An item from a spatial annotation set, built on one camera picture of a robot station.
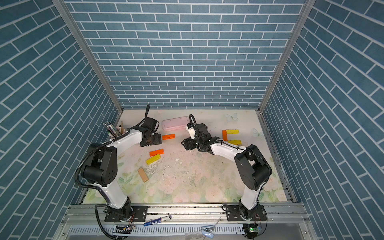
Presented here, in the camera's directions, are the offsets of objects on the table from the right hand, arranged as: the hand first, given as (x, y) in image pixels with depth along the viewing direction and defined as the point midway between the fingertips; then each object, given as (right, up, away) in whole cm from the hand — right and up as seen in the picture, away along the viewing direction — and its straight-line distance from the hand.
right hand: (187, 141), depth 91 cm
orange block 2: (+25, +2, +14) cm, 29 cm away
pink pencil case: (-11, +11, +17) cm, 22 cm away
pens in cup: (-47, +7, 0) cm, 47 cm away
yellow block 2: (-22, -12, +2) cm, 25 cm away
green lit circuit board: (+35, -39, -22) cm, 56 cm away
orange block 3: (-21, -8, +4) cm, 23 cm away
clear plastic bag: (+11, -39, -23) cm, 46 cm away
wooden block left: (-26, -19, -4) cm, 33 cm away
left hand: (-20, -1, +5) cm, 20 cm away
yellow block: (+31, +5, +16) cm, 35 cm away
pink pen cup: (-46, +6, +4) cm, 46 cm away
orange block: (-14, +2, +11) cm, 18 cm away
